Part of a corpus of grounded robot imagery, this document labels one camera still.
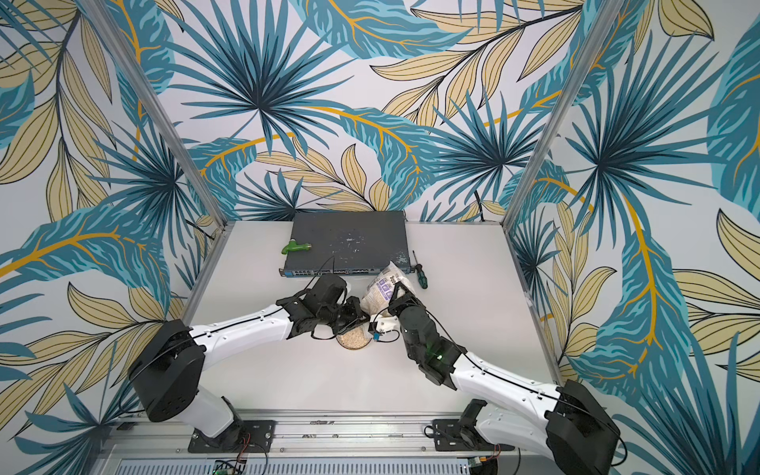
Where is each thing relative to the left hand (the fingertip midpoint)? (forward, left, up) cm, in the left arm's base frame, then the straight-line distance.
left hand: (370, 320), depth 82 cm
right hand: (+3, -5, +13) cm, 14 cm away
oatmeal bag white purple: (+2, -2, +9) cm, 9 cm away
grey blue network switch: (+35, +10, -8) cm, 37 cm away
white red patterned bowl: (-3, +4, -6) cm, 8 cm away
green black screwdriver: (+19, -17, -8) cm, 27 cm away
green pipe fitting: (+30, +28, -5) cm, 42 cm away
